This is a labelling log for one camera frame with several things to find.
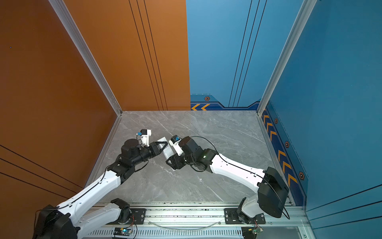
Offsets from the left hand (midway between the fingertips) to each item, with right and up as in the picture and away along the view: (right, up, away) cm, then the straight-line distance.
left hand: (167, 142), depth 76 cm
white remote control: (0, -4, -1) cm, 4 cm away
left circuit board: (-21, -42, -5) cm, 47 cm away
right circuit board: (+41, -42, -6) cm, 59 cm away
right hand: (+2, -8, -1) cm, 8 cm away
